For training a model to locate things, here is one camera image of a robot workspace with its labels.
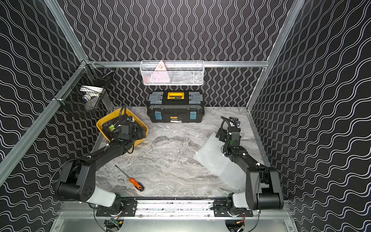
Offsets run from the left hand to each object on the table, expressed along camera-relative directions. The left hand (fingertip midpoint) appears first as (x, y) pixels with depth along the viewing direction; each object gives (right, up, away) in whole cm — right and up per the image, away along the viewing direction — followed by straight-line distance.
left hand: (136, 127), depth 91 cm
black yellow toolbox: (+24, +14, +7) cm, 29 cm away
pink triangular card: (+15, +33, -1) cm, 36 cm away
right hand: (+57, -2, 0) cm, 57 cm away
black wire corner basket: (-32, +35, +4) cm, 47 cm away
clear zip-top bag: (+47, -20, +5) cm, 52 cm away
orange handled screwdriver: (+4, -32, -11) cm, 34 cm away
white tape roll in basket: (-21, +20, -12) cm, 32 cm away
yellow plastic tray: (-25, 0, +15) cm, 29 cm away
